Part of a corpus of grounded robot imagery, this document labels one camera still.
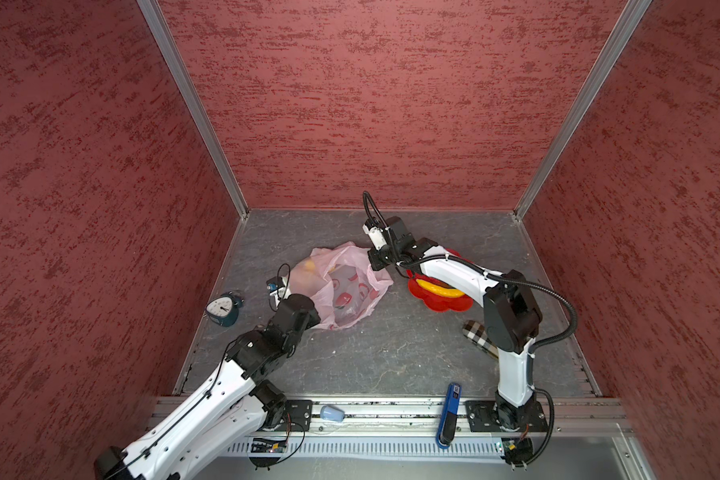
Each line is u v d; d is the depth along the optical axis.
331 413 0.74
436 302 0.95
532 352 0.55
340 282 1.00
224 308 0.89
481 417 0.74
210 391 0.46
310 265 0.96
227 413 0.58
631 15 0.71
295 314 0.54
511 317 0.51
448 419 0.71
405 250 0.71
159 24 0.73
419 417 0.76
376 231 0.81
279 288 0.64
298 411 0.75
